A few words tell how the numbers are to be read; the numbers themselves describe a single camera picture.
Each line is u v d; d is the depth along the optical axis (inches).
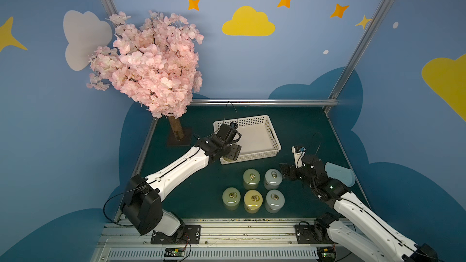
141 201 16.2
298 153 27.7
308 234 29.4
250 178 32.2
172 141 41.1
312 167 23.0
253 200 29.5
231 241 29.0
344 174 36.5
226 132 24.1
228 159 33.3
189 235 29.1
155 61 21.4
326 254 28.8
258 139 42.4
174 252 28.2
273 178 32.3
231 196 30.0
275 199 30.0
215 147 23.0
